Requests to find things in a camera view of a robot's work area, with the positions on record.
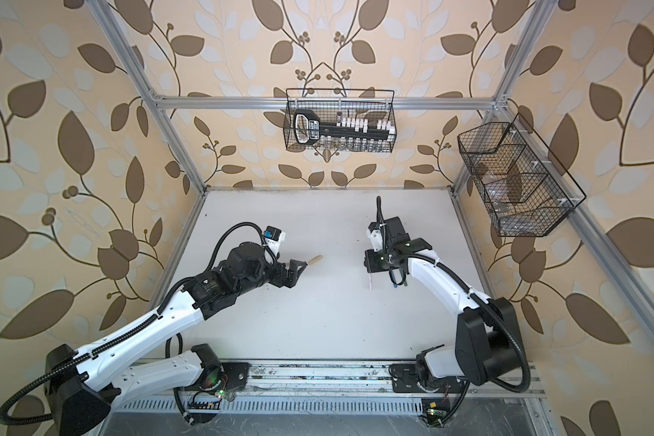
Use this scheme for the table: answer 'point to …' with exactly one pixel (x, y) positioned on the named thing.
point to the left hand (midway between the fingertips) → (294, 258)
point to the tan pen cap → (314, 260)
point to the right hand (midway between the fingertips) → (368, 265)
